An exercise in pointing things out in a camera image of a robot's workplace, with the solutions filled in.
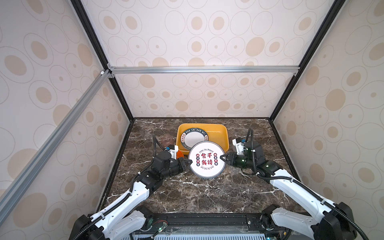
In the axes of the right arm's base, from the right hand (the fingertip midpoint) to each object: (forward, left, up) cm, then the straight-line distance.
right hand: (222, 157), depth 78 cm
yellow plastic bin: (+31, -2, -18) cm, 36 cm away
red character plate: (-2, +8, -1) cm, 8 cm away
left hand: (-4, +13, +3) cm, 14 cm away
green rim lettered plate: (+27, +17, -16) cm, 35 cm away
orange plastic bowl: (+6, +23, -7) cm, 25 cm away
